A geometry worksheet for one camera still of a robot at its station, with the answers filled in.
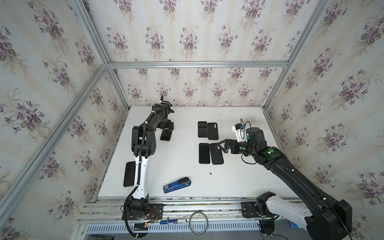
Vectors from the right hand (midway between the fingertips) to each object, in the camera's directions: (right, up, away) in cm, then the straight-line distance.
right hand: (222, 145), depth 76 cm
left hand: (-36, +7, +27) cm, 45 cm away
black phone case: (0, -9, +17) cm, 19 cm away
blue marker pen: (-25, -35, -6) cm, 43 cm away
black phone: (-8, +7, +30) cm, 32 cm away
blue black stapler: (-22, -22, +4) cm, 31 cm away
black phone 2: (-8, -8, +15) cm, 19 cm away
